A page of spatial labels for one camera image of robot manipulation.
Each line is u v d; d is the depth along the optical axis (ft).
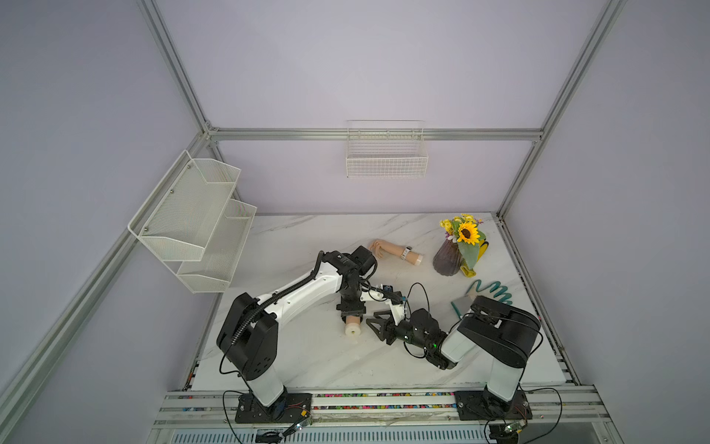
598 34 2.35
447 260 3.23
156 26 2.27
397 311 2.57
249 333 1.45
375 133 2.99
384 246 3.43
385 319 2.64
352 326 2.68
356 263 2.12
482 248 3.53
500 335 1.61
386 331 2.52
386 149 3.12
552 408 2.42
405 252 3.31
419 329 2.30
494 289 3.13
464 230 2.68
